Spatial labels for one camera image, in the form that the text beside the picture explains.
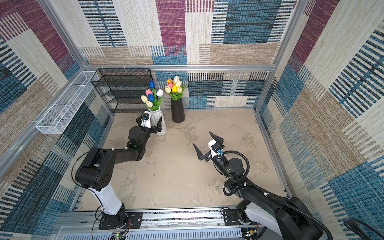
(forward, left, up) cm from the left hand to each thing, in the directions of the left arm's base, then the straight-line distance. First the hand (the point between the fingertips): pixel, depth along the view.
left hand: (153, 113), depth 89 cm
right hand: (-21, -27, +4) cm, 35 cm away
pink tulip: (+13, -10, +10) cm, 19 cm away
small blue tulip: (+10, 0, +12) cm, 16 cm away
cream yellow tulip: (-1, +1, +8) cm, 8 cm away
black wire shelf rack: (+27, +27, -3) cm, 38 cm away
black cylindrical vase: (+12, -13, -14) cm, 23 cm away
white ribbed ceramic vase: (0, 0, -3) cm, 3 cm away
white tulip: (+10, -8, +9) cm, 16 cm away
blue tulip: (+3, 0, +9) cm, 10 cm away
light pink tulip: (+10, -16, +9) cm, 21 cm away
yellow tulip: (+11, -12, +9) cm, 19 cm away
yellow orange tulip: (+19, -9, +9) cm, 23 cm away
